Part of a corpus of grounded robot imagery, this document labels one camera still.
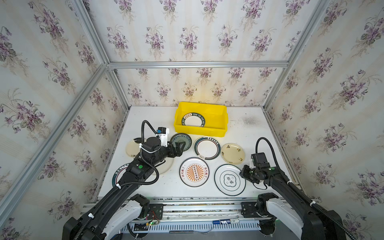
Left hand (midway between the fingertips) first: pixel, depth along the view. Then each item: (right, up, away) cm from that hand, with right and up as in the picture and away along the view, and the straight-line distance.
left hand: (178, 140), depth 75 cm
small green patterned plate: (0, -1, +27) cm, 27 cm away
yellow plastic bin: (+26, +14, +40) cm, 49 cm away
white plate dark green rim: (+17, -7, +21) cm, 28 cm away
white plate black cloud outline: (+28, -24, +9) cm, 38 cm away
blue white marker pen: (+23, -37, -6) cm, 44 cm away
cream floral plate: (+33, -11, +19) cm, 39 cm away
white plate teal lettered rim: (+8, +12, +38) cm, 41 cm away
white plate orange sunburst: (+8, -20, +11) cm, 24 cm away
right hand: (+35, -21, +10) cm, 42 cm away
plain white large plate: (-9, -17, +14) cm, 24 cm away
